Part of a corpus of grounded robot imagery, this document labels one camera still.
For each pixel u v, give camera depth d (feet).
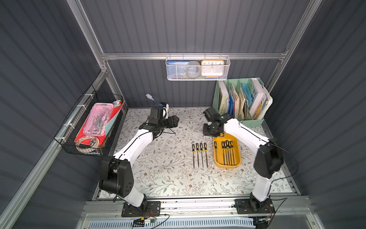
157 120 2.16
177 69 2.77
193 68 2.92
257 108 3.36
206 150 3.15
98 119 2.38
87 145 2.23
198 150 3.13
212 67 2.91
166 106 2.57
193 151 3.08
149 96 3.17
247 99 3.10
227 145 3.16
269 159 1.59
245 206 2.40
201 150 3.15
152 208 2.41
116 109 2.52
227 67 2.77
